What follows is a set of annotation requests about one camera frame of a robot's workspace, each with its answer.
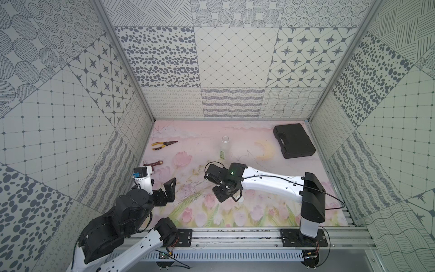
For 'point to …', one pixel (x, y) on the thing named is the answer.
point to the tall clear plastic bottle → (225, 149)
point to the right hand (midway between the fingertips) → (224, 195)
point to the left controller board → (165, 260)
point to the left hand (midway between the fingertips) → (163, 178)
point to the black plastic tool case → (294, 140)
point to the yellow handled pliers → (165, 144)
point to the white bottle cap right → (241, 199)
